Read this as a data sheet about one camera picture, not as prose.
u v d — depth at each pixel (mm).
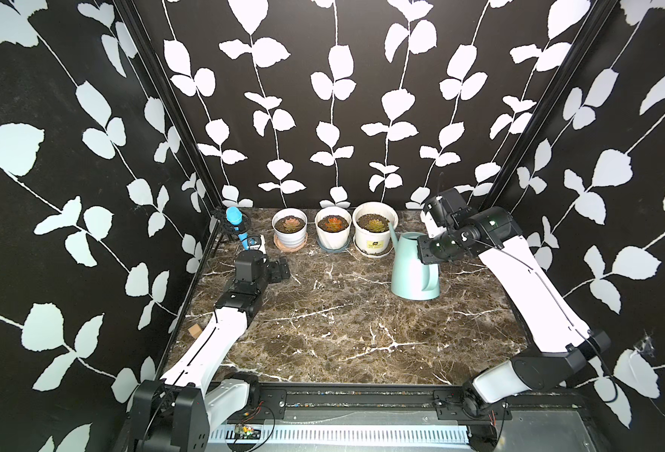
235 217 898
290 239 1035
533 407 758
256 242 717
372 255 1049
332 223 1037
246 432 706
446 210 528
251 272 614
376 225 1014
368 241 1009
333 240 1032
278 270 747
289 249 1070
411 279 719
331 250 1068
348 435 701
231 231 907
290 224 1041
